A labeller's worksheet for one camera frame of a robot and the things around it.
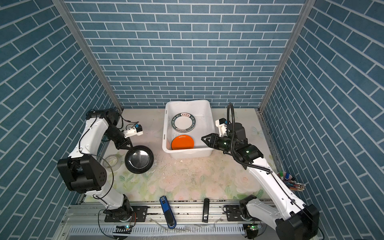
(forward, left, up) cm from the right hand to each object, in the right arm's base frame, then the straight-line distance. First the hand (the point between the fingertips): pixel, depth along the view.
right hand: (201, 137), depth 71 cm
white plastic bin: (+40, +3, -21) cm, 46 cm away
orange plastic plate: (+12, +15, -25) cm, 32 cm away
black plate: (-7, +34, -15) cm, 37 cm away
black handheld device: (-26, -4, -24) cm, 35 cm away
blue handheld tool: (-33, +12, -22) cm, 41 cm away
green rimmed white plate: (+29, +16, -24) cm, 40 cm away
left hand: (-2, +39, -9) cm, 40 cm away
